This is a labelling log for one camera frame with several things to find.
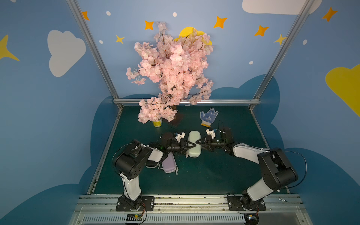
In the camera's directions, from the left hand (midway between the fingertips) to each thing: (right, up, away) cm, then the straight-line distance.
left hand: (197, 146), depth 84 cm
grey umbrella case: (-17, -12, +2) cm, 21 cm away
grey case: (-1, -3, -2) cm, 4 cm away
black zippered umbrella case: (-28, -12, +2) cm, 30 cm away
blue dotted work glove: (+13, +18, +31) cm, 38 cm away
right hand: (+1, +2, +2) cm, 3 cm away
